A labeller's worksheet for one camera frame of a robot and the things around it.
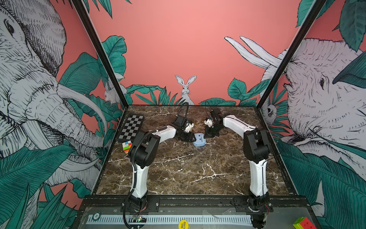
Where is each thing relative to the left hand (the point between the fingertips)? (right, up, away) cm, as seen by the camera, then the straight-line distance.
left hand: (195, 137), depth 96 cm
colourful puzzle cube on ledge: (+50, -36, -30) cm, 69 cm away
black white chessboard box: (-48, +8, +8) cm, 49 cm away
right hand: (+6, +2, 0) cm, 6 cm away
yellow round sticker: (-7, -39, -28) cm, 48 cm away
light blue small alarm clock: (+4, -2, -1) cm, 5 cm away
